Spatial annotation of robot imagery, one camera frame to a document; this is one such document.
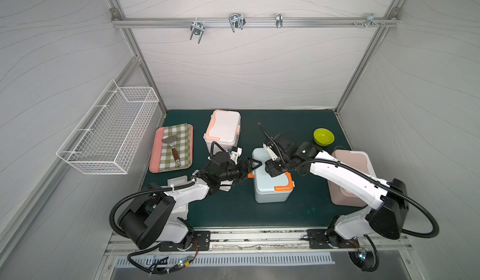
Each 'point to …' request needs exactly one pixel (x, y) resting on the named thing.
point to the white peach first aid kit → (223, 131)
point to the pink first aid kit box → (357, 159)
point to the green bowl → (324, 137)
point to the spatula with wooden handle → (171, 140)
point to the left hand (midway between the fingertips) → (260, 170)
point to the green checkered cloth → (182, 147)
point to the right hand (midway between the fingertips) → (269, 167)
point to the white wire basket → (107, 140)
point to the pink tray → (157, 146)
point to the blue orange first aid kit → (269, 189)
